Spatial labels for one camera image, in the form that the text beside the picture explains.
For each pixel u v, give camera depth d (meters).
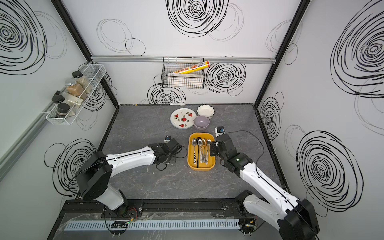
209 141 0.96
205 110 1.16
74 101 0.70
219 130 0.69
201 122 1.05
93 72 0.93
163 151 0.63
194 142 0.96
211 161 0.89
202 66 0.89
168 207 0.76
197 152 0.94
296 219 0.38
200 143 0.96
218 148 0.65
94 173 0.45
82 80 0.75
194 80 0.87
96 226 0.69
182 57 0.91
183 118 1.12
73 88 0.70
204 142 0.96
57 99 0.62
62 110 0.62
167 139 0.80
